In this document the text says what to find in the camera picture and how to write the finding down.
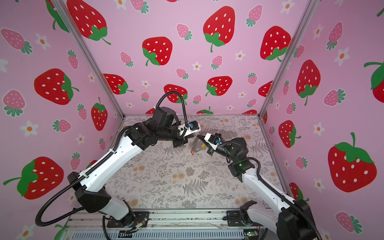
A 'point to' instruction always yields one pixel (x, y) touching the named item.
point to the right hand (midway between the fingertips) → (199, 134)
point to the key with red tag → (192, 153)
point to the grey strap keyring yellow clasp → (197, 145)
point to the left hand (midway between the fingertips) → (192, 131)
